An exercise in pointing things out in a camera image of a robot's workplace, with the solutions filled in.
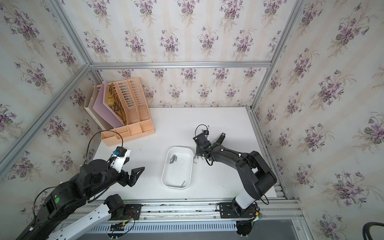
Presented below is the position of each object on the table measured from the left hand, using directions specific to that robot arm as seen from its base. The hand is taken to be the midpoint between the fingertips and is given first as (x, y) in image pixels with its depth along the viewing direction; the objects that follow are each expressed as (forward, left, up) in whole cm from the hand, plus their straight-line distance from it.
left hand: (138, 165), depth 64 cm
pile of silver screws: (+15, -12, -23) cm, 30 cm away
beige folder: (+45, +35, +4) cm, 57 cm away
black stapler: (+28, -43, -21) cm, 56 cm away
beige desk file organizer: (+36, +12, -16) cm, 41 cm away
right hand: (+20, -31, -20) cm, 42 cm away
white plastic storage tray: (+10, -15, -25) cm, 30 cm away
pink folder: (+33, +28, +1) cm, 44 cm away
